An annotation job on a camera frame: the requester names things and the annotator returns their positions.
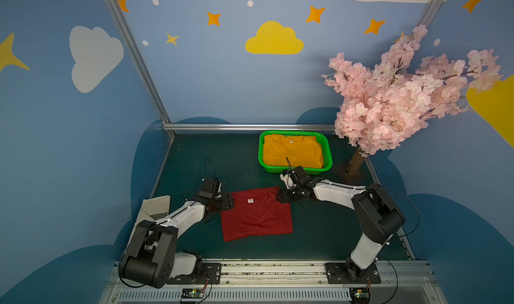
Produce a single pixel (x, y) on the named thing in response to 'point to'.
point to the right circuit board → (359, 295)
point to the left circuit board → (191, 293)
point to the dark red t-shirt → (256, 212)
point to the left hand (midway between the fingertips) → (227, 200)
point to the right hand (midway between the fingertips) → (282, 195)
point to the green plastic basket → (267, 167)
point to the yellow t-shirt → (302, 150)
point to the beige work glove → (152, 209)
